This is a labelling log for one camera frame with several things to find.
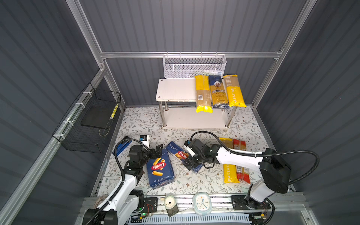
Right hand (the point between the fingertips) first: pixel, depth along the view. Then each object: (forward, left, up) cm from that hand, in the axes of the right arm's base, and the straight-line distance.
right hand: (190, 161), depth 84 cm
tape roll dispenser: (-23, +10, +2) cm, 25 cm away
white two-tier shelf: (+33, +4, +29) cm, 44 cm away
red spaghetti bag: (-6, -31, -2) cm, 31 cm away
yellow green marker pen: (+16, +44, +24) cm, 52 cm away
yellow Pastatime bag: (-5, -23, -3) cm, 24 cm away
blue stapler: (+11, +46, -2) cm, 48 cm away
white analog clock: (-22, -6, -3) cm, 23 cm away
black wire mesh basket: (+7, +54, +25) cm, 60 cm away
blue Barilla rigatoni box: (-6, +17, +2) cm, 18 cm away
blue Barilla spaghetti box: (+6, +6, -1) cm, 8 cm away
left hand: (+8, +21, +7) cm, 24 cm away
